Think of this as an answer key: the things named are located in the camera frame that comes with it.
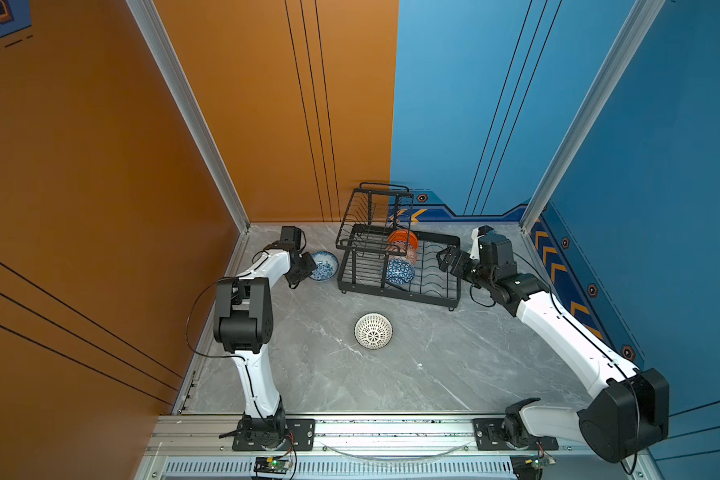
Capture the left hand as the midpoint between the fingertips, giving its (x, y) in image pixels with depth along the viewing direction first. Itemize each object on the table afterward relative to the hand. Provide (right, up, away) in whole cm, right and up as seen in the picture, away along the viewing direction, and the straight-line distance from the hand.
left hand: (311, 266), depth 102 cm
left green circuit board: (-4, -46, -30) cm, 55 cm away
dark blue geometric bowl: (+30, -2, +1) cm, 30 cm away
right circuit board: (+57, -46, -31) cm, 80 cm away
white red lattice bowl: (+21, -19, -12) cm, 31 cm away
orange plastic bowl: (+33, +11, +8) cm, 36 cm away
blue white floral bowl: (+5, 0, +3) cm, 6 cm away
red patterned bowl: (+29, +6, -21) cm, 36 cm away
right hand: (+41, +3, -20) cm, 46 cm away
